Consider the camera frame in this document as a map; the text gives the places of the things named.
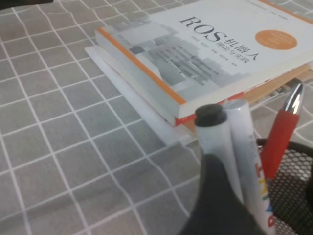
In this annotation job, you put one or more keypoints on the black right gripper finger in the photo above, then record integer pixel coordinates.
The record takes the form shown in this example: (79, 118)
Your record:
(217, 210)

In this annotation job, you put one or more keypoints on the white marker black end cap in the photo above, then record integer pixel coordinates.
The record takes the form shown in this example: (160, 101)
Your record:
(214, 137)

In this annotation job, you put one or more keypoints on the black mesh pen holder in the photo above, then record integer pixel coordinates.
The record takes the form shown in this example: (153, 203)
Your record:
(291, 193)

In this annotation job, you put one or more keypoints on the red ballpoint pen in holder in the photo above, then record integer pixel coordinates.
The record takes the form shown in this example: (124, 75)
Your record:
(280, 134)

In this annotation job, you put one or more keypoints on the white book under ROS book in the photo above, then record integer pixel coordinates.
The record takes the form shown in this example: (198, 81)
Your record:
(166, 132)

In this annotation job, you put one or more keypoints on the white marker colourful print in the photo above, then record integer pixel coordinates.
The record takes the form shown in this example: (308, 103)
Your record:
(252, 177)

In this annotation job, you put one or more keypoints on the grey checkered tablecloth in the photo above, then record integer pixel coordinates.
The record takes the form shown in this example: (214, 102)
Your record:
(75, 157)

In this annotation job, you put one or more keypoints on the white ROS robotics book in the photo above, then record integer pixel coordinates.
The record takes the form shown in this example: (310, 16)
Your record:
(206, 51)

